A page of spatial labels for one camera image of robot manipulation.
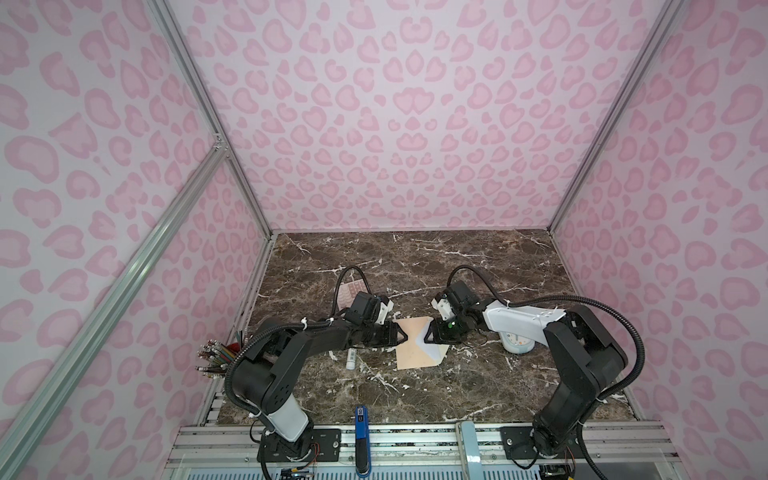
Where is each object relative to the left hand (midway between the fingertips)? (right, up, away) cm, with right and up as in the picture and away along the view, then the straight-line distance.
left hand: (404, 335), depth 89 cm
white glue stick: (-15, -6, -3) cm, 17 cm away
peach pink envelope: (+1, -5, -1) cm, 5 cm away
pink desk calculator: (-18, +12, +12) cm, 25 cm away
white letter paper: (+10, -5, -1) cm, 11 cm away
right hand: (+8, -1, -1) cm, 8 cm away
